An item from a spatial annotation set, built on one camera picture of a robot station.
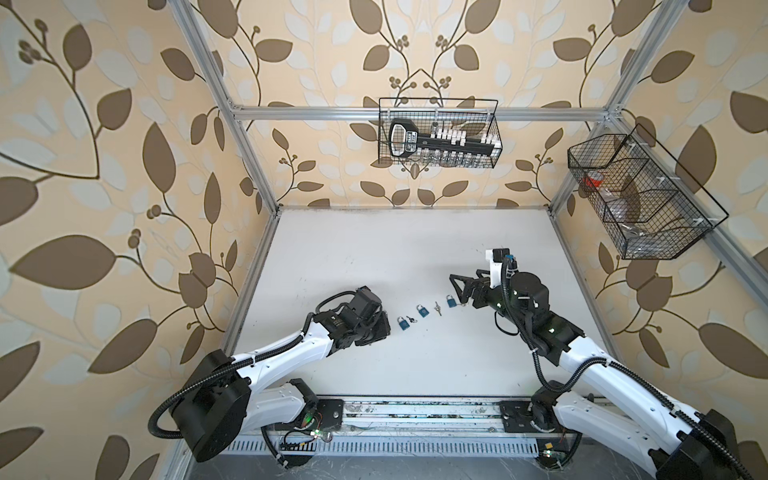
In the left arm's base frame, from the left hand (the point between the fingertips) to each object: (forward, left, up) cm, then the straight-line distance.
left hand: (395, 326), depth 82 cm
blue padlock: (+4, -2, -7) cm, 9 cm away
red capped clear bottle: (+37, -57, +24) cm, 72 cm away
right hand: (+8, -18, +14) cm, 24 cm away
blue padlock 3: (+11, -17, -5) cm, 21 cm away
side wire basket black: (+22, -62, +28) cm, 72 cm away
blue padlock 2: (+8, -9, -7) cm, 14 cm away
